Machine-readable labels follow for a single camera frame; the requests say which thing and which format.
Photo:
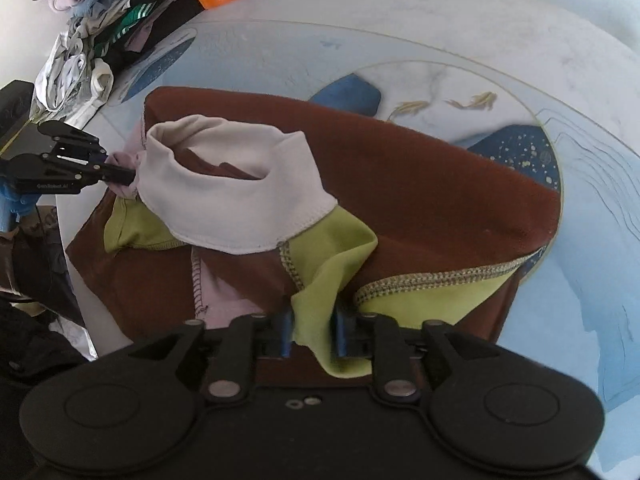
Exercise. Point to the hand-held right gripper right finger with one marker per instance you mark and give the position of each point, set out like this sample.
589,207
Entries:
342,335

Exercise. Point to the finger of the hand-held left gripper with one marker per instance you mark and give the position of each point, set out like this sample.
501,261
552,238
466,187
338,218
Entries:
45,172
70,140

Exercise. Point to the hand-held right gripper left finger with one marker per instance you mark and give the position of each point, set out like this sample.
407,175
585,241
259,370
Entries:
284,335

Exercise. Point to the brown green colour-block sweatshirt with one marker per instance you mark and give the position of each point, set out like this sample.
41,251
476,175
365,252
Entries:
425,200

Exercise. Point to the pile of clothes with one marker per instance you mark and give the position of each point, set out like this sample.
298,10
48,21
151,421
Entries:
95,25

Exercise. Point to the person's left hand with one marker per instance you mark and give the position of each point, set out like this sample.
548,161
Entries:
17,205

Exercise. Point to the person's dark clothing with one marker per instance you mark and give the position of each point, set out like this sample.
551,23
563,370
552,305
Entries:
35,355

